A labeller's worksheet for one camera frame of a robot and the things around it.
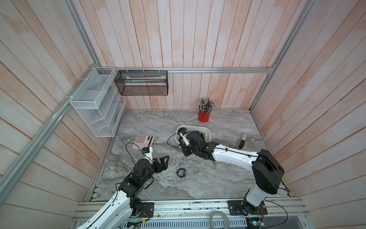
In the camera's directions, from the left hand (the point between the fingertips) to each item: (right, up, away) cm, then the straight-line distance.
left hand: (163, 160), depth 81 cm
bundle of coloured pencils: (+29, +34, +21) cm, 49 cm away
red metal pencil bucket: (+29, +26, +33) cm, 51 cm away
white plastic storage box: (+28, +16, +20) cm, 38 cm away
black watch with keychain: (+12, -10, +3) cm, 16 cm away
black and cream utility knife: (+53, +9, +15) cm, 55 cm away
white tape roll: (+29, -24, -11) cm, 39 cm away
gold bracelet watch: (+27, +14, +20) cm, 37 cm away
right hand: (+11, +7, +7) cm, 15 cm away
